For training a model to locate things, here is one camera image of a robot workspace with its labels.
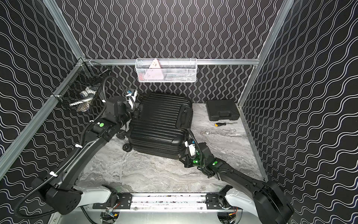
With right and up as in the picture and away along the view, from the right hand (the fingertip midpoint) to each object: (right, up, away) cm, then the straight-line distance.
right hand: (180, 158), depth 80 cm
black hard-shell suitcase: (-11, +18, -2) cm, 21 cm away
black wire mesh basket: (-65, +40, +7) cm, 76 cm away
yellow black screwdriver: (+29, +19, +25) cm, 43 cm away
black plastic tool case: (+31, +30, +28) cm, 51 cm away
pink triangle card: (-16, +53, +8) cm, 56 cm away
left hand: (-23, +32, -9) cm, 41 cm away
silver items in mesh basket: (-57, +37, +5) cm, 68 cm away
